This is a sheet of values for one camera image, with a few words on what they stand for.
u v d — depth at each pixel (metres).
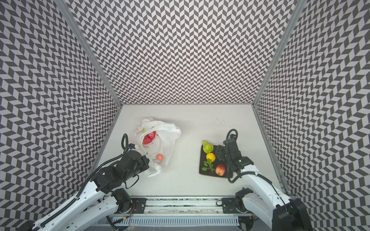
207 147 0.87
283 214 0.39
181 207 0.74
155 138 0.97
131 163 0.56
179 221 0.69
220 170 0.81
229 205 0.73
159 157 0.88
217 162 0.86
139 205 0.73
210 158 0.85
